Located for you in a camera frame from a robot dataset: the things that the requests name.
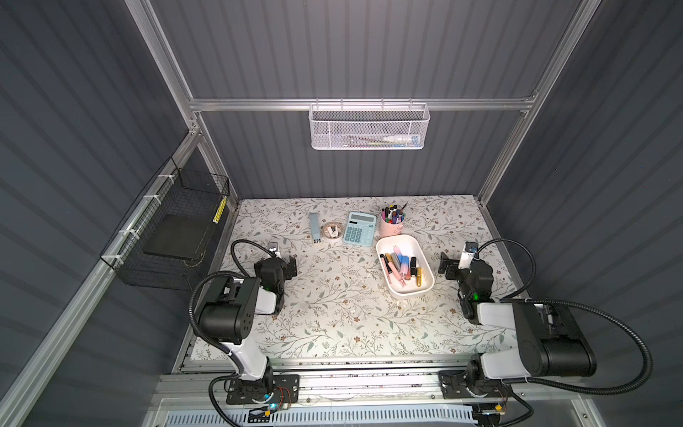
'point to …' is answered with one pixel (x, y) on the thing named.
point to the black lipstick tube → (413, 266)
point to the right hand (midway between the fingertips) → (462, 254)
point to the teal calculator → (360, 229)
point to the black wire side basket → (165, 241)
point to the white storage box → (409, 245)
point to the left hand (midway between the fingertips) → (278, 258)
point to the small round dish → (332, 230)
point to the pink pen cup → (389, 229)
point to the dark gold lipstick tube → (390, 259)
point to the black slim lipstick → (382, 255)
